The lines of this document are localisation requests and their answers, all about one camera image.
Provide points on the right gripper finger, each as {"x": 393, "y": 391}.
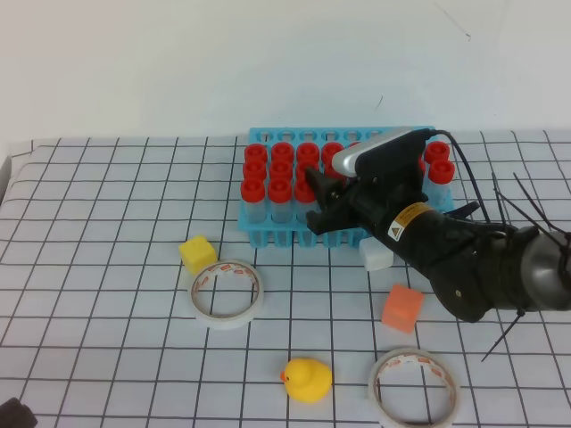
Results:
{"x": 336, "y": 216}
{"x": 326, "y": 189}

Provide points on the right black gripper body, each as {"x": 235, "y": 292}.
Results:
{"x": 468, "y": 264}

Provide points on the red-capped test tube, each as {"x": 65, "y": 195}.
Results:
{"x": 305, "y": 201}

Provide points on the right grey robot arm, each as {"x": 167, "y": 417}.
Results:
{"x": 541, "y": 269}

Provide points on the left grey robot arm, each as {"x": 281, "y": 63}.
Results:
{"x": 14, "y": 414}

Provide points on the middle row tube four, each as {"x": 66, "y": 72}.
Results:
{"x": 331, "y": 172}

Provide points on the row tube four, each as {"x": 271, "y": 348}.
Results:
{"x": 329, "y": 150}
{"x": 331, "y": 172}

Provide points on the middle row tube three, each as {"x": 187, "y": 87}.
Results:
{"x": 302, "y": 167}

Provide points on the row tube three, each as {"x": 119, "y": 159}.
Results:
{"x": 302, "y": 167}
{"x": 308, "y": 151}

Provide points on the back row tube four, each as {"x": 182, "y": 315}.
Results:
{"x": 329, "y": 150}

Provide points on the back row tube three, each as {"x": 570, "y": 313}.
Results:
{"x": 308, "y": 151}

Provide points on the front row tube two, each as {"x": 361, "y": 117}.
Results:
{"x": 280, "y": 200}

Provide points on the row tube two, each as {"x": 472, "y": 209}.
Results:
{"x": 282, "y": 151}
{"x": 281, "y": 169}
{"x": 280, "y": 200}

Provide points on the middle row tube two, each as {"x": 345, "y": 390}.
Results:
{"x": 281, "y": 169}

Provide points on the blue test tube rack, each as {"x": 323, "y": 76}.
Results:
{"x": 284, "y": 235}

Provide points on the back row tube two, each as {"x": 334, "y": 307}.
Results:
{"x": 282, "y": 151}

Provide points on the middle row tube eight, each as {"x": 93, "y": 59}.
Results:
{"x": 438, "y": 183}

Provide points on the row tube eight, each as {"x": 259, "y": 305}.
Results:
{"x": 438, "y": 183}
{"x": 436, "y": 150}

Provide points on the front row tube one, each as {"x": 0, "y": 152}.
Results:
{"x": 253, "y": 195}

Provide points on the row tube one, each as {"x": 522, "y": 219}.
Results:
{"x": 253, "y": 195}
{"x": 256, "y": 152}
{"x": 255, "y": 169}

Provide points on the middle row tube one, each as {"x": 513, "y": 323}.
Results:
{"x": 255, "y": 169}

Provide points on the back row tube one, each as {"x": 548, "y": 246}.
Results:
{"x": 256, "y": 152}

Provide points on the back row tube eight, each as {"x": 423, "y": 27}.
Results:
{"x": 436, "y": 150}

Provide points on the white foam cube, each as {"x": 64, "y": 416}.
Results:
{"x": 374, "y": 255}

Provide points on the orange foam cube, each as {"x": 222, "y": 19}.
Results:
{"x": 402, "y": 308}

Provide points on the yellow foam cube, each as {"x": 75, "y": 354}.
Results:
{"x": 197, "y": 254}

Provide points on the left white tape roll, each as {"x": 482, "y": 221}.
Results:
{"x": 235, "y": 270}

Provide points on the white tape roll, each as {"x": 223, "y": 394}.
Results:
{"x": 235, "y": 270}
{"x": 413, "y": 357}

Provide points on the right white tape roll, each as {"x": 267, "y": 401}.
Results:
{"x": 413, "y": 357}

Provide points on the yellow rubber duck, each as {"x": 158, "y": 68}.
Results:
{"x": 306, "y": 379}

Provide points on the checkered tablecloth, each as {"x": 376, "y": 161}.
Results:
{"x": 97, "y": 327}

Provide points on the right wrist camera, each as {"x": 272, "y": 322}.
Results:
{"x": 395, "y": 152}

